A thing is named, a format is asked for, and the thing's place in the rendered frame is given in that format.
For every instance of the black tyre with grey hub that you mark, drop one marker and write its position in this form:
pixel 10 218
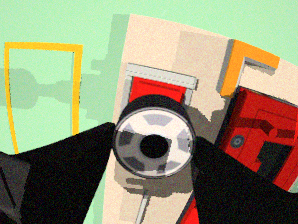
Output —
pixel 154 115

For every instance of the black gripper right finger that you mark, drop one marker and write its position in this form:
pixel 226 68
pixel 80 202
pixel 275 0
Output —
pixel 227 192

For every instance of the yellow rectangular outline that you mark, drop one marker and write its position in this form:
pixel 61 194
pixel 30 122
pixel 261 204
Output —
pixel 77 49

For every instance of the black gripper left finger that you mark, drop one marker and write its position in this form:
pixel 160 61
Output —
pixel 55 184

